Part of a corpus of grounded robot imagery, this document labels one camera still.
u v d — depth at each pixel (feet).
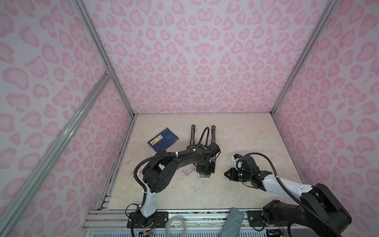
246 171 2.33
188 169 2.92
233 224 2.28
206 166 2.50
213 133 3.50
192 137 3.40
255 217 2.41
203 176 2.88
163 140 3.40
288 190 1.60
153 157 1.51
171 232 2.31
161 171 1.67
